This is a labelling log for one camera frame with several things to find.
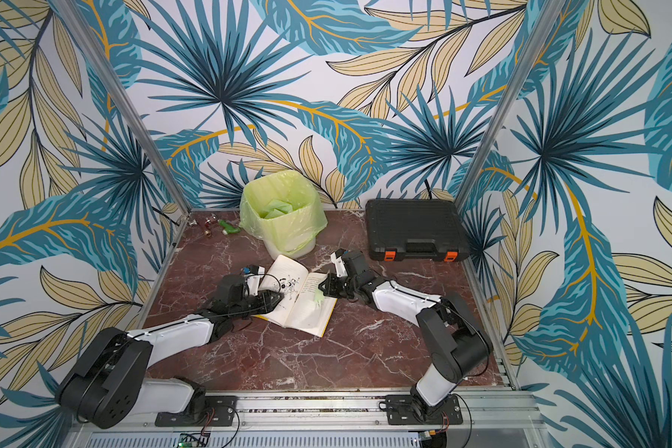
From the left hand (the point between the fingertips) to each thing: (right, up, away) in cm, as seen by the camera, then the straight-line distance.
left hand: (281, 299), depth 88 cm
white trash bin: (-3, +15, +4) cm, 16 cm away
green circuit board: (-20, -33, -17) cm, 43 cm away
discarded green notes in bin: (-4, +30, +14) cm, 33 cm away
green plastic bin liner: (+4, +21, 0) cm, 22 cm away
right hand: (+12, +4, 0) cm, 13 cm away
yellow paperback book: (+7, -3, +2) cm, 8 cm away
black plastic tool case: (+47, +22, +19) cm, 56 cm away
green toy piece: (-25, +23, +23) cm, 41 cm away
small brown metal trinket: (-33, +21, +22) cm, 45 cm away
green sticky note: (+12, +1, 0) cm, 12 cm away
